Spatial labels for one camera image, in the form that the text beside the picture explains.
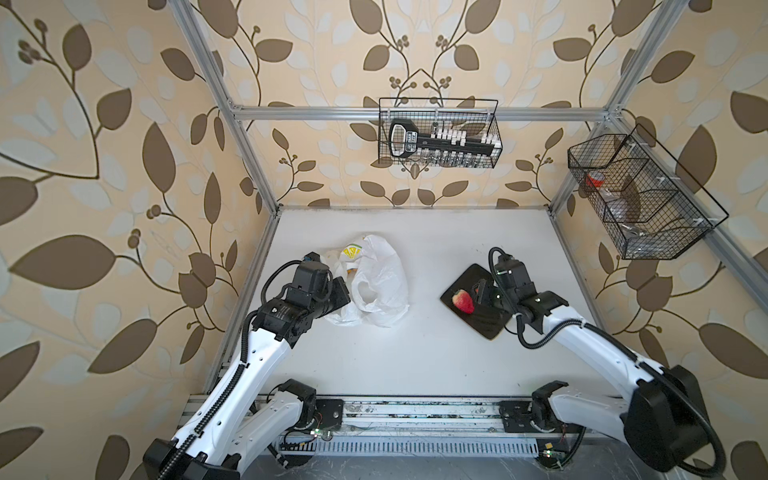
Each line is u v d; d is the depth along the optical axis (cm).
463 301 91
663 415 40
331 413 75
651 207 73
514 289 64
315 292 57
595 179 88
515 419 73
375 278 89
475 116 91
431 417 75
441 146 85
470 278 96
